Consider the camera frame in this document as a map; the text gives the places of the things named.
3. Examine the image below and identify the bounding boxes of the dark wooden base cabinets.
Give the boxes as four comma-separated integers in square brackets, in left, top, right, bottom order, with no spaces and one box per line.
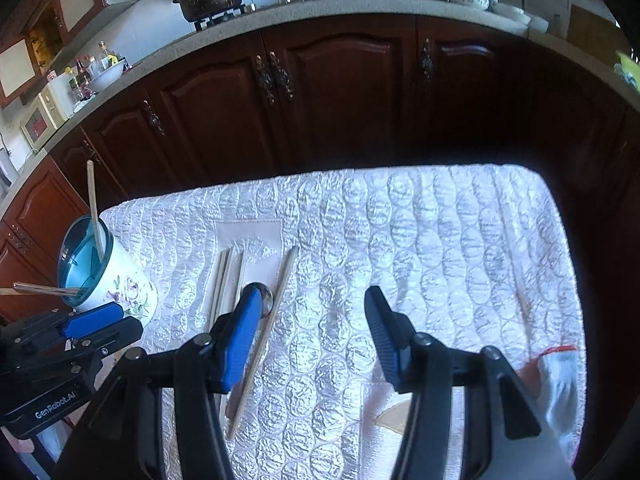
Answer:
[0,12,640,326]

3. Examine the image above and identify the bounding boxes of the wooden wall cabinet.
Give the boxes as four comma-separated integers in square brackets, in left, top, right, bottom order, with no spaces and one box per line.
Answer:
[0,0,141,108]

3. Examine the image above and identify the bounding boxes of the floral cup with blue rim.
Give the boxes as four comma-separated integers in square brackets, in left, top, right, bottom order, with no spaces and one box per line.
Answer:
[56,215,159,323]

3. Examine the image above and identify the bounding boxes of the white quilted tablecloth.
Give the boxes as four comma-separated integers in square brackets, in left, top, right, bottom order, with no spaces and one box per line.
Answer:
[100,162,586,480]

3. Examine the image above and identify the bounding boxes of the yellow-green packet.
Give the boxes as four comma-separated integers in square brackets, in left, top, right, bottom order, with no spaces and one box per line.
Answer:
[616,52,640,81]

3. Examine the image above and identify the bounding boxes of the wooden cutting board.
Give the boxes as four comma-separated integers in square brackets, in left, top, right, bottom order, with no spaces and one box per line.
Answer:
[567,5,616,56]

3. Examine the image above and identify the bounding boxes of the chopsticks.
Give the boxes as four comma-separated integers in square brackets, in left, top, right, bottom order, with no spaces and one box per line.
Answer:
[209,249,230,333]

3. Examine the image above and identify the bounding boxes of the white mixing bowl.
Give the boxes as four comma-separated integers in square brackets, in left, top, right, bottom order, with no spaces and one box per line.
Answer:
[87,58,127,92]

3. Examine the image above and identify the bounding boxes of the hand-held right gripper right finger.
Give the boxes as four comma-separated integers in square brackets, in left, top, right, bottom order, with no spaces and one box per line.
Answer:
[364,286,576,480]

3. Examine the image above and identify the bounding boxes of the cream microwave oven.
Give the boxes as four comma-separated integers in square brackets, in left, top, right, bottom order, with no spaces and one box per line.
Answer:
[20,80,68,148]

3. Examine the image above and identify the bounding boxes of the metal spoon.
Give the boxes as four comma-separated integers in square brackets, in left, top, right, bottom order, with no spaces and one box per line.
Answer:
[226,283,274,420]

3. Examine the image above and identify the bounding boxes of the dark sauce bottle red label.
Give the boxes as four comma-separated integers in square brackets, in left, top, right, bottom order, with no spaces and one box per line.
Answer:
[75,57,93,97]

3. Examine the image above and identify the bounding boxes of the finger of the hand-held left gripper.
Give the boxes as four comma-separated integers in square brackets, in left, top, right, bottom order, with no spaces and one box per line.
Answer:
[0,303,125,347]
[0,316,144,378]

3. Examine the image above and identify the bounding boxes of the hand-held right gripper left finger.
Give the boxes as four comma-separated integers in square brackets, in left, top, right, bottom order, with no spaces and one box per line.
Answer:
[52,287,263,480]

